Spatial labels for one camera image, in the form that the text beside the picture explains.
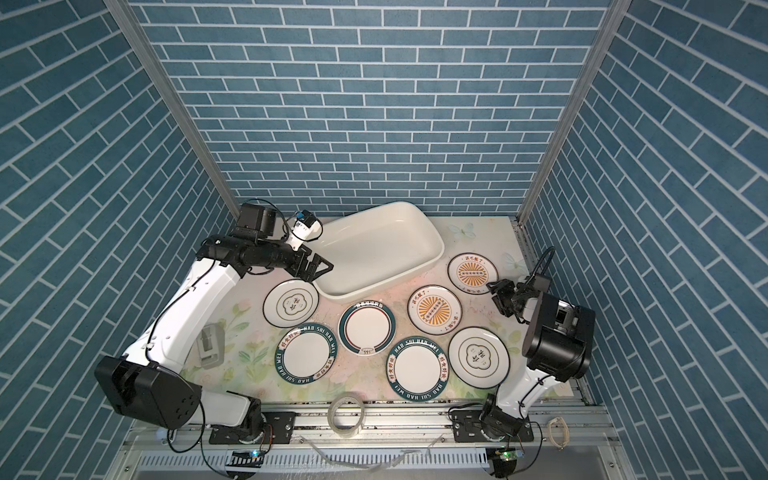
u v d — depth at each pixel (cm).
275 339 89
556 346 49
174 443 72
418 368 83
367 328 91
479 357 85
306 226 67
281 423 74
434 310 95
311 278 67
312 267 66
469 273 105
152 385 38
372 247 109
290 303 96
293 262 66
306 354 85
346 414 77
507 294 89
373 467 69
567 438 72
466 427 74
